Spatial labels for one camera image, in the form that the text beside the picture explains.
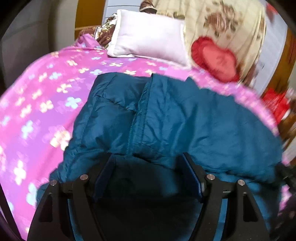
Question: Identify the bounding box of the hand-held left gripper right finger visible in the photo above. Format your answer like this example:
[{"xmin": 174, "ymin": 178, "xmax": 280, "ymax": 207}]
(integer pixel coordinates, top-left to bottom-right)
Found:
[{"xmin": 179, "ymin": 152, "xmax": 270, "ymax": 241}]

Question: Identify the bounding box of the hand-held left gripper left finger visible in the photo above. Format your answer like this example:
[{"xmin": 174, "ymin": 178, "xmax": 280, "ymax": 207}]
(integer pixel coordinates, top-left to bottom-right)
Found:
[{"xmin": 27, "ymin": 153, "xmax": 116, "ymax": 241}]

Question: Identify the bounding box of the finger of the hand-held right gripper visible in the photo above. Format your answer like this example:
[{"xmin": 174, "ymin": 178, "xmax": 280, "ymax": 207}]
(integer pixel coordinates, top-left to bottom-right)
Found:
[{"xmin": 275, "ymin": 162, "xmax": 296, "ymax": 186}]

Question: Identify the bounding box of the dark blue puffer jacket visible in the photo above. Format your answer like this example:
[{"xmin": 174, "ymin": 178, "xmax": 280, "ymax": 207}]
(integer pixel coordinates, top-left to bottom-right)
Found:
[{"xmin": 36, "ymin": 72, "xmax": 284, "ymax": 241}]

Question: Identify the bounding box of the wooden shelf rack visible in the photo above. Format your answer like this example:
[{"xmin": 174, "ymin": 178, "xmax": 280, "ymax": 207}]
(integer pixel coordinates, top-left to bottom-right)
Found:
[{"xmin": 277, "ymin": 111, "xmax": 296, "ymax": 149}]

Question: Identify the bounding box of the red shopping bag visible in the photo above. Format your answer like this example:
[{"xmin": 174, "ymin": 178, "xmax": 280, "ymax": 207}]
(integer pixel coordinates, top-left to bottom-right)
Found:
[{"xmin": 262, "ymin": 89, "xmax": 292, "ymax": 123}]

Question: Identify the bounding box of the pink floral bed sheet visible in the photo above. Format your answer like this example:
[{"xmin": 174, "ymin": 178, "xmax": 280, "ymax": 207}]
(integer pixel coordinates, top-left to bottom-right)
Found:
[{"xmin": 0, "ymin": 32, "xmax": 294, "ymax": 239}]

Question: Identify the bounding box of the red heart-shaped cushion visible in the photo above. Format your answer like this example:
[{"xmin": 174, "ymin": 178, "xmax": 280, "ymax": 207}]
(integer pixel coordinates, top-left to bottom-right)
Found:
[{"xmin": 191, "ymin": 36, "xmax": 241, "ymax": 82}]

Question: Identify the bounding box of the white square pillow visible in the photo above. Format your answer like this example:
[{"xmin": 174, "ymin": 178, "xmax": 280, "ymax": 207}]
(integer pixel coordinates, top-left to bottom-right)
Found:
[{"xmin": 107, "ymin": 9, "xmax": 192, "ymax": 67}]

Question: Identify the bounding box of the brown floral quilt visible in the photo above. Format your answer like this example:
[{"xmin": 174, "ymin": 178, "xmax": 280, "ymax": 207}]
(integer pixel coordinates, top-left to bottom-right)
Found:
[{"xmin": 79, "ymin": 0, "xmax": 158, "ymax": 49}]

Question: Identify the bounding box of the cream rose-print blanket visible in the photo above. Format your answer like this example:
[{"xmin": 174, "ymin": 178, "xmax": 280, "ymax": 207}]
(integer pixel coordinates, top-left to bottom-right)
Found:
[{"xmin": 153, "ymin": 0, "xmax": 266, "ymax": 86}]

